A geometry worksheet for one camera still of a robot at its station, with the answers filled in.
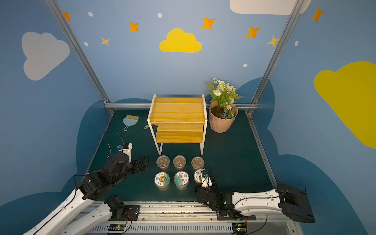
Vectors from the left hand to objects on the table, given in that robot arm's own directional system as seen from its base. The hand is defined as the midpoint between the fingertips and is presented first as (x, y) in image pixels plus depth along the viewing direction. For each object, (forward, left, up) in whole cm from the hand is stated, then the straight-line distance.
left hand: (142, 156), depth 73 cm
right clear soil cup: (+5, -29, -15) cm, 33 cm away
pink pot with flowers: (+36, -46, -2) cm, 59 cm away
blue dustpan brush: (+41, +25, -20) cm, 52 cm away
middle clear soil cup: (+5, -18, -15) cm, 24 cm away
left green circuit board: (-28, +12, -21) cm, 37 cm away
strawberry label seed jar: (-5, -29, -11) cm, 31 cm away
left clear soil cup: (+4, -8, -15) cm, 17 cm away
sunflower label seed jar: (-8, -10, -11) cm, 17 cm away
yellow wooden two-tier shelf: (+14, -18, +13) cm, 26 cm away
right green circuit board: (-28, -51, -22) cm, 62 cm away
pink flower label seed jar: (-7, -20, -12) cm, 24 cm away
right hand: (-4, -31, -15) cm, 35 cm away
